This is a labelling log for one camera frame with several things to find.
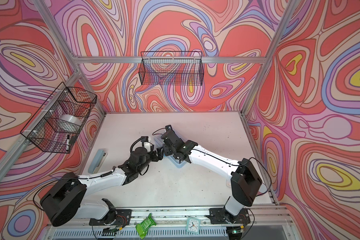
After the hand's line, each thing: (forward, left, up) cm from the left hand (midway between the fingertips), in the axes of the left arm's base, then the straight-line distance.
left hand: (161, 146), depth 85 cm
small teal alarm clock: (-37, -17, -10) cm, 42 cm away
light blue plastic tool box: (-7, -8, -6) cm, 12 cm away
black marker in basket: (-6, +44, +13) cm, 46 cm away
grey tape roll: (+5, +44, +19) cm, 48 cm away
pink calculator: (-17, -39, -12) cm, 44 cm away
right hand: (-2, -6, +2) cm, 6 cm away
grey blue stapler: (-5, +39, -8) cm, 40 cm away
